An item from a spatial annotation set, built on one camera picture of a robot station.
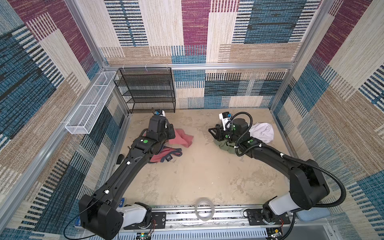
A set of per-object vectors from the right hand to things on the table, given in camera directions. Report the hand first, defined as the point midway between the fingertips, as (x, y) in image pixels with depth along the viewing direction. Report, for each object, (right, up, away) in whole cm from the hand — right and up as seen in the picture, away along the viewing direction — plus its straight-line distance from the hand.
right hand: (211, 131), depth 84 cm
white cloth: (+37, 0, +17) cm, 41 cm away
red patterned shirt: (-26, -14, +10) cm, 31 cm away
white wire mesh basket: (-61, +6, -13) cm, 63 cm away
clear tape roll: (0, -40, -3) cm, 40 cm away
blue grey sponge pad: (+48, -39, -11) cm, 63 cm away
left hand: (-21, +3, -6) cm, 22 cm away
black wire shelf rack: (-43, +29, +25) cm, 57 cm away
